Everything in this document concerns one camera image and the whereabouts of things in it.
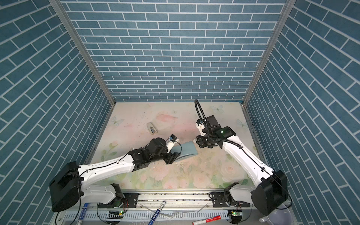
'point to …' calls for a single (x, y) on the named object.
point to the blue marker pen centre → (157, 213)
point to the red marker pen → (214, 218)
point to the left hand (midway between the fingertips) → (177, 151)
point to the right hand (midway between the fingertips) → (198, 139)
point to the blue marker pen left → (82, 213)
